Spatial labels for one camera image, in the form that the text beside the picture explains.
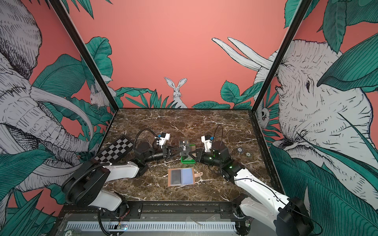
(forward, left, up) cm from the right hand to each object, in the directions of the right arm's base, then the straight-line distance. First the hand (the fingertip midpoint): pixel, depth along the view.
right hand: (188, 153), depth 73 cm
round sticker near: (+11, -39, -22) cm, 46 cm away
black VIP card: (+4, +2, -2) cm, 5 cm away
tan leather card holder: (-5, +4, -21) cm, 22 cm away
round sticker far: (+14, -34, -22) cm, 43 cm away
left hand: (+2, +3, 0) cm, 4 cm away
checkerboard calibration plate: (+10, +48, -17) cm, 52 cm away
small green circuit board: (-29, +31, -21) cm, 47 cm away
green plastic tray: (+5, +1, -19) cm, 19 cm away
